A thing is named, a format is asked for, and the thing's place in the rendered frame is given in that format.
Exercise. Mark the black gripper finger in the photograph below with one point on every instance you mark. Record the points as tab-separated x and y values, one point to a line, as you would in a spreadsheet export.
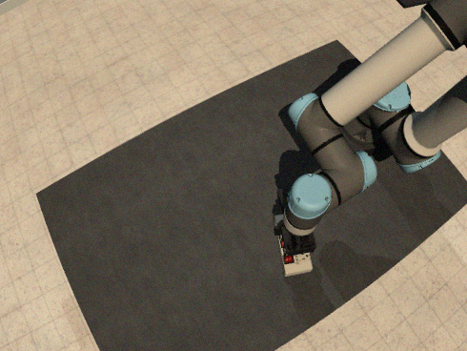
276	232

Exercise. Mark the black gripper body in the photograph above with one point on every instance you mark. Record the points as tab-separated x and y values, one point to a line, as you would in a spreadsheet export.
292	240

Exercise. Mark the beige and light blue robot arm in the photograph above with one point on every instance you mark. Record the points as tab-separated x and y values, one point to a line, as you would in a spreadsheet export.
412	137

